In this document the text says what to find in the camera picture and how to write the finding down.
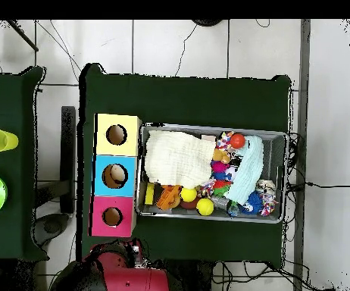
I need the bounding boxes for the wooden box with three holes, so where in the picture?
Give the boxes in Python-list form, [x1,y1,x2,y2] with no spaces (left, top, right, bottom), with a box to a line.
[88,113,142,238]

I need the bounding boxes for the cream muslin cloth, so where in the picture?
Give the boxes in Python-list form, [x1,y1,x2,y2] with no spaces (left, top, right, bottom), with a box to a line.
[143,130,217,189]

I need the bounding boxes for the smooth yellow ball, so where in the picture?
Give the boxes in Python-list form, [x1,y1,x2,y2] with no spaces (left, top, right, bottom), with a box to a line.
[180,186,198,203]

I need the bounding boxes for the orange plastic toy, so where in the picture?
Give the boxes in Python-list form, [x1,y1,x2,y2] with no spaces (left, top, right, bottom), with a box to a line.
[155,184,182,211]

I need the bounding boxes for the yellow block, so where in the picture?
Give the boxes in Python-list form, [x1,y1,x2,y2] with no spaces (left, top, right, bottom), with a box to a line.
[144,182,155,205]

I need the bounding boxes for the pink spiky ball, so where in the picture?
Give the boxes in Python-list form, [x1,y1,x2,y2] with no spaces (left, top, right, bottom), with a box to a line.
[210,160,230,174]

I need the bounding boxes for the brown plush toy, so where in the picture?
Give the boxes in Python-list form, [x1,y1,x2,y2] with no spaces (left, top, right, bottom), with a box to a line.
[212,148,232,164]

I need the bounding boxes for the yellow ball with seam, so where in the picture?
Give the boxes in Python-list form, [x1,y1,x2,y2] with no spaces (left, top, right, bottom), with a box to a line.
[196,198,215,217]

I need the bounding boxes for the orange plastic ball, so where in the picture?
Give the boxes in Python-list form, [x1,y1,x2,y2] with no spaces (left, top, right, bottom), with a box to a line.
[230,133,246,150]

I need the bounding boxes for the mint green muslin cloth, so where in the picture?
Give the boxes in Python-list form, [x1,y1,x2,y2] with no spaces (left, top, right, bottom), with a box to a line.
[224,135,264,205]

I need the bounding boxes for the blue spiky ball with eyes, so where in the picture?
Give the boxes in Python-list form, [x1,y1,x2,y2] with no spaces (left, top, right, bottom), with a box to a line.
[240,190,264,215]

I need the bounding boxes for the black flat panel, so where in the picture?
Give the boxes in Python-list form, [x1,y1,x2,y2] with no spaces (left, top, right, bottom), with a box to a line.
[59,105,77,214]

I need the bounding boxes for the grey round object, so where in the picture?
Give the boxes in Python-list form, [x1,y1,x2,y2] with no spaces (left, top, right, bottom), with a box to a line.
[32,212,70,246]

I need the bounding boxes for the yellow-green plastic cup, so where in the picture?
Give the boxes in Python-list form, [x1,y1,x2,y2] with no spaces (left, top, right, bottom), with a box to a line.
[0,128,20,153]

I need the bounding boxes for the dark green side table cloth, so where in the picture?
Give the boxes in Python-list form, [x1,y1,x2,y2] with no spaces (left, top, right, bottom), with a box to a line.
[0,65,50,261]

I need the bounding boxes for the black rod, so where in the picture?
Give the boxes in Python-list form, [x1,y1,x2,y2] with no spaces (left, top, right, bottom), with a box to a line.
[6,19,39,52]

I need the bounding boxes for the silver wire mesh bin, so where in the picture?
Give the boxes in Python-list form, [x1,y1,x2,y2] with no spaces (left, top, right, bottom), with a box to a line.
[134,122,289,224]

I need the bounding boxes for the black floor cable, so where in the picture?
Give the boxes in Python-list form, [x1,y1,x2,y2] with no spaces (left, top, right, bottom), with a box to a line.
[286,180,350,190]

